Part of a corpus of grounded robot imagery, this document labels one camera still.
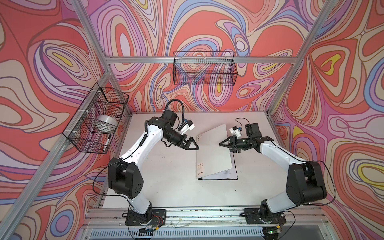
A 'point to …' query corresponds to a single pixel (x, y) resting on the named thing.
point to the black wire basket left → (81, 132)
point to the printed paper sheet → (229, 174)
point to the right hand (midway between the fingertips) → (222, 148)
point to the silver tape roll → (106, 123)
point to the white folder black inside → (213, 161)
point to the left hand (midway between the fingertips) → (193, 145)
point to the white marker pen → (106, 144)
